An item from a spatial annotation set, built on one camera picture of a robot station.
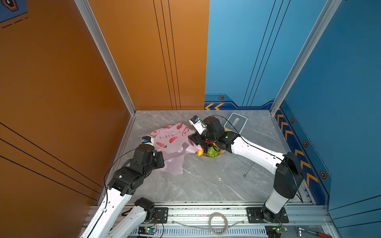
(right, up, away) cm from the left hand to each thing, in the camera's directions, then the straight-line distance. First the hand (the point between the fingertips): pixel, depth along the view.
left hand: (162, 152), depth 72 cm
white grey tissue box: (+46, +15, +37) cm, 61 cm away
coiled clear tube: (+23, -35, -3) cm, 42 cm away
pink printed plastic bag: (+3, +4, +12) cm, 13 cm away
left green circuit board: (-7, -37, -1) cm, 38 cm away
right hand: (+15, +10, +10) cm, 21 cm away
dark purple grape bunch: (+22, -1, +19) cm, 30 cm away
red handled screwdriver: (+75, -38, -4) cm, 84 cm away
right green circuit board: (+55, -38, -1) cm, 66 cm away
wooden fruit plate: (+22, -5, +17) cm, 29 cm away
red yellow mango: (+19, -3, +15) cm, 24 cm away
